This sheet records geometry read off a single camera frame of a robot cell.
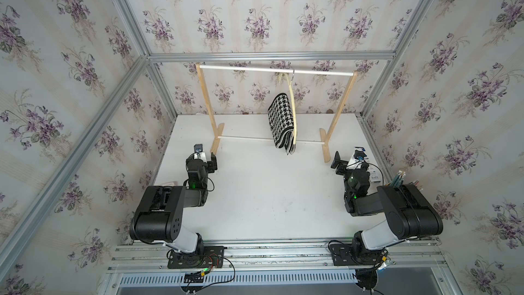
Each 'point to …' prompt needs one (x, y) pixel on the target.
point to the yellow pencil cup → (398, 179)
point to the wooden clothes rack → (217, 128)
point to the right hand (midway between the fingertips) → (350, 154)
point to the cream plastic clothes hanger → (289, 78)
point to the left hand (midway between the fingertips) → (207, 154)
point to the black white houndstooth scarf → (280, 116)
